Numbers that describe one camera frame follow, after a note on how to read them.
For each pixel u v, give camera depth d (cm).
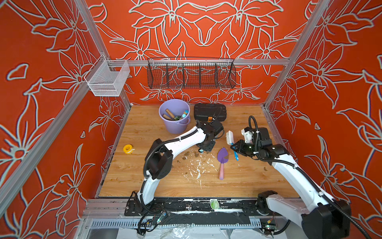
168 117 100
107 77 94
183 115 92
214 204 74
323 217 37
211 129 62
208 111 113
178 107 102
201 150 73
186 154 92
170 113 102
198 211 73
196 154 92
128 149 93
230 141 81
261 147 60
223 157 90
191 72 97
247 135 73
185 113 92
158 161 50
